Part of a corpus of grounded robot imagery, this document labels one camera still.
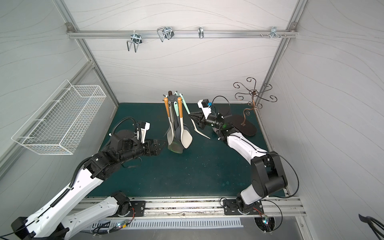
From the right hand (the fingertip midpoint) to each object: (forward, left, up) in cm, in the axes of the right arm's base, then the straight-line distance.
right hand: (190, 112), depth 77 cm
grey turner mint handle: (-9, +8, -20) cm, 23 cm away
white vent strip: (-47, +34, -29) cm, 65 cm away
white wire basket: (-14, +60, +4) cm, 62 cm away
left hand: (-17, +12, -2) cm, 21 cm away
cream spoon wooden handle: (-4, +12, -13) cm, 18 cm away
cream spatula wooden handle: (-4, +3, -18) cm, 19 cm away
